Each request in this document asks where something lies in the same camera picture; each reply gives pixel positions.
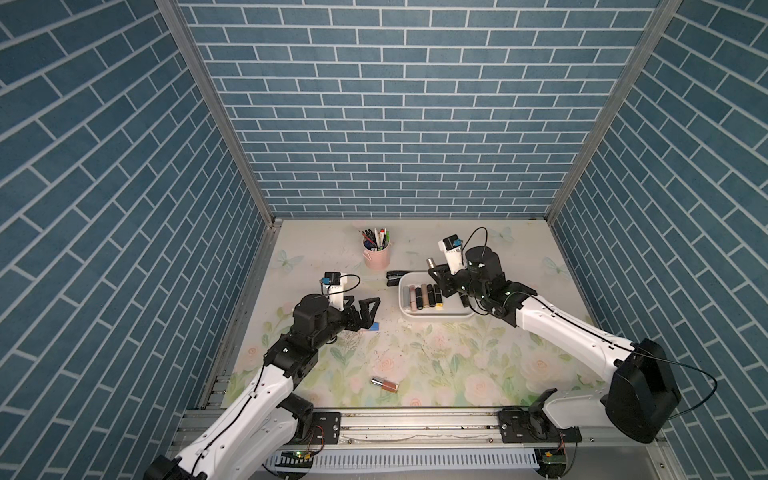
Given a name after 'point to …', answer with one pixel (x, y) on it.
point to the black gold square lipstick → (438, 295)
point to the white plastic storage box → (451, 304)
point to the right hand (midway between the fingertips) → (435, 269)
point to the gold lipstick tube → (431, 263)
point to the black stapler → (393, 278)
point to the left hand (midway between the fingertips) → (374, 301)
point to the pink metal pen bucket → (377, 260)
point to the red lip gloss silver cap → (385, 384)
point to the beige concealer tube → (425, 297)
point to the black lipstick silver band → (419, 298)
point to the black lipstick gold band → (431, 295)
